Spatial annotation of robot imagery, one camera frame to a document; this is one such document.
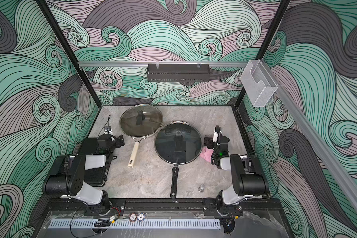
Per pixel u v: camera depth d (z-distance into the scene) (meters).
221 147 0.71
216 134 0.81
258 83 0.79
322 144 0.52
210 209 0.73
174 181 0.73
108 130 0.81
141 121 0.90
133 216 0.71
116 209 0.73
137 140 0.92
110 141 0.76
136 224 0.70
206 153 0.87
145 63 0.94
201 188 0.75
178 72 0.93
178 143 1.03
